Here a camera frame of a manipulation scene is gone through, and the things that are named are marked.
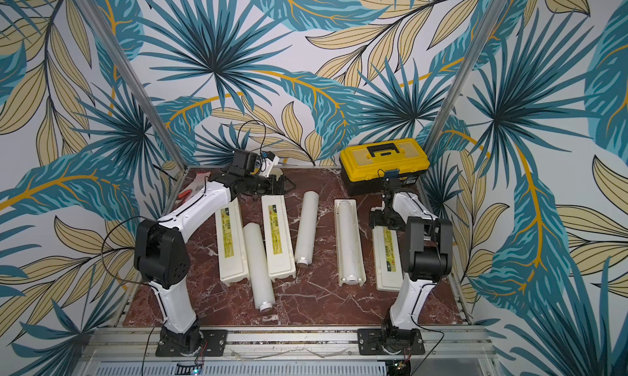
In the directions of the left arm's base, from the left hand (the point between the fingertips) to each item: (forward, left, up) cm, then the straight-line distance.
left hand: (287, 188), depth 86 cm
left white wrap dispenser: (-22, +17, -13) cm, 31 cm away
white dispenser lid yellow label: (-22, -36, -17) cm, 46 cm away
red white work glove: (+17, +45, -20) cm, 52 cm away
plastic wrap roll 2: (-28, +7, -16) cm, 33 cm away
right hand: (-4, -39, -17) cm, 42 cm away
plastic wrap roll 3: (-7, -7, -16) cm, 19 cm away
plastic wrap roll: (-12, -23, -16) cm, 30 cm away
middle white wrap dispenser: (-13, +3, -12) cm, 18 cm away
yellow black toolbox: (+16, -29, -4) cm, 33 cm away
